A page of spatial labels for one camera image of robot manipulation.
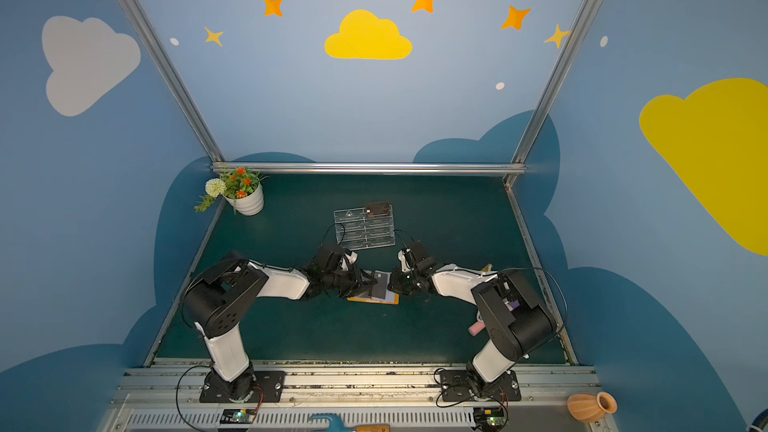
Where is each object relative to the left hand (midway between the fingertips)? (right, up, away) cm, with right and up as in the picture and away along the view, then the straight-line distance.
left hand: (379, 286), depth 89 cm
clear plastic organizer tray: (-8, +16, +13) cm, 22 cm away
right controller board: (+27, -28, -17) cm, 42 cm away
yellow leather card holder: (-4, -4, 0) cm, 6 cm away
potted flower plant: (-47, +30, +11) cm, 57 cm away
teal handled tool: (-9, -28, -19) cm, 35 cm away
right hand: (+3, 0, +3) cm, 4 cm away
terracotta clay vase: (+46, -19, -26) cm, 56 cm away
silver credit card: (0, -2, +2) cm, 2 cm away
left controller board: (-34, -26, -18) cm, 46 cm away
